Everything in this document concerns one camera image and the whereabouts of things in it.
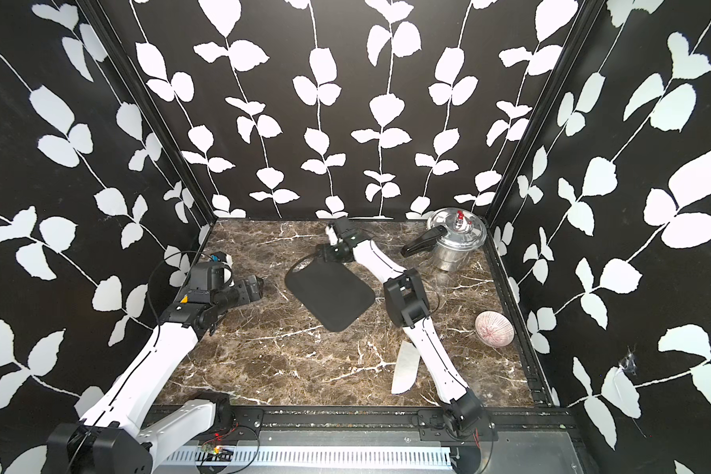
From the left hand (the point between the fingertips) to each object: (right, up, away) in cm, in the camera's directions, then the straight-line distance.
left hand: (248, 280), depth 82 cm
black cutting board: (+22, -6, +18) cm, 29 cm away
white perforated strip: (+24, -41, -12) cm, 49 cm away
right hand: (+19, +6, +24) cm, 31 cm away
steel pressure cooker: (+63, +14, +17) cm, 67 cm away
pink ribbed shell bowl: (+74, -16, +8) cm, 76 cm away
